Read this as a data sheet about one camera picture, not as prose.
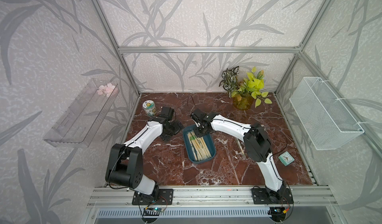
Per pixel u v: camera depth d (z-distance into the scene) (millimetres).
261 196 731
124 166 433
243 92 963
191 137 937
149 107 1019
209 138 896
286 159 844
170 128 756
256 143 533
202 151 884
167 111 722
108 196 761
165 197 730
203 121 696
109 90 762
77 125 667
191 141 930
